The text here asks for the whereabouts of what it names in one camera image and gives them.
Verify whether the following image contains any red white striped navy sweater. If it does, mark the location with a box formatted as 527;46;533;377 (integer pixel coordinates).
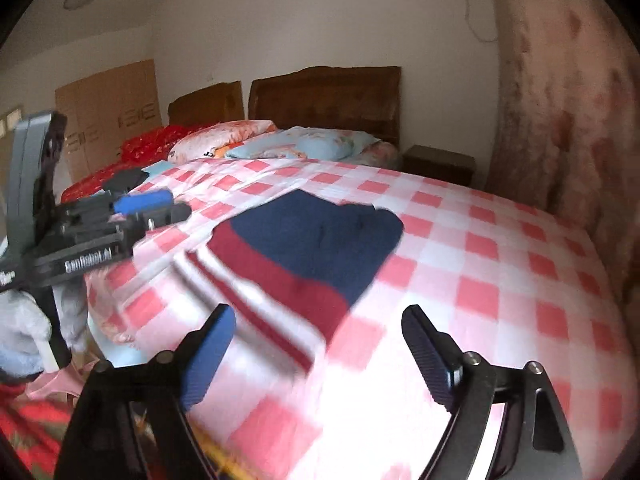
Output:
174;190;404;375

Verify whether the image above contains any grey gloved left hand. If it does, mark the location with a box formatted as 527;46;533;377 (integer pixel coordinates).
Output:
0;278;91;386

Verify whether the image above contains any dark folded garment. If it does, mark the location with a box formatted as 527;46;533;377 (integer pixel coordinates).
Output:
102;167;149;194

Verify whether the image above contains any red patterned blanket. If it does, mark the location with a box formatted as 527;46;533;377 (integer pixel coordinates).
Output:
61;125;205;203

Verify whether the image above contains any brown cardboard box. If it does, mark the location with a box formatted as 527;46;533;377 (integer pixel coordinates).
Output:
55;60;163;183

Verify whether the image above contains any red green patterned rug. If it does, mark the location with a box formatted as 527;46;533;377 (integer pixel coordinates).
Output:
1;384;74;479

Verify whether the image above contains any pink floral pillow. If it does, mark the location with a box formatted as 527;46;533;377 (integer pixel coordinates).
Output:
166;119;278;165

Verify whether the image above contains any small brown wooden headboard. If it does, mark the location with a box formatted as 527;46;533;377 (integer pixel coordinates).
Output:
168;80;245;126

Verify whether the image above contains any pink checkered bed sheet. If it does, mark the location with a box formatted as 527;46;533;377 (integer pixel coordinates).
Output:
87;159;638;479

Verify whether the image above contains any light blue floral pillow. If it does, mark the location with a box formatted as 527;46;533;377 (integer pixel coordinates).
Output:
224;127;380;162

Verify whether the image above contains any large brown wooden headboard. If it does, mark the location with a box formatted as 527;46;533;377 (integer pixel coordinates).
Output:
247;66;401;146

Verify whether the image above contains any dark wooden nightstand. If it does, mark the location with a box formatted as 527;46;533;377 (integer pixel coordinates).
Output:
401;144;476;186

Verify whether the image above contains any pink floral curtain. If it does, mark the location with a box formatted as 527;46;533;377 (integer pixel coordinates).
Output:
484;0;640;311

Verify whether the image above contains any white wall cable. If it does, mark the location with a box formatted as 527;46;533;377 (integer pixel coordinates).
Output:
456;0;500;44

